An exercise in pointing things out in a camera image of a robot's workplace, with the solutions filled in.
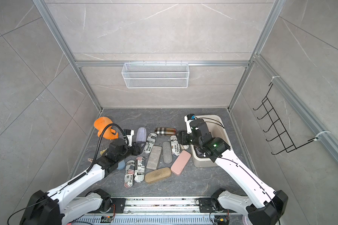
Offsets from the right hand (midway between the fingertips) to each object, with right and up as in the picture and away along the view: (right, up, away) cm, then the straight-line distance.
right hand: (182, 133), depth 73 cm
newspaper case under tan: (-20, -6, +24) cm, 32 cm away
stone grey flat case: (-17, -17, +15) cm, 29 cm away
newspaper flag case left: (-31, -25, +9) cm, 40 cm away
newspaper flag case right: (-25, -25, +9) cm, 36 cm away
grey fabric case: (-8, -16, +17) cm, 25 cm away
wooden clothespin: (-59, -19, +17) cm, 65 cm away
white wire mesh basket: (-18, +40, +28) cm, 52 cm away
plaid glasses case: (-10, -1, +28) cm, 30 cm away
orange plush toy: (-57, +5, +28) cm, 64 cm away
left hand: (-22, -6, +9) cm, 25 cm away
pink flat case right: (0, -20, +14) cm, 24 cm away
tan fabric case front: (-14, -25, +9) cm, 30 cm away
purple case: (-23, -1, +7) cm, 24 cm away
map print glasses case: (+3, -11, +20) cm, 23 cm away
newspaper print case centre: (-3, -11, +20) cm, 23 cm away
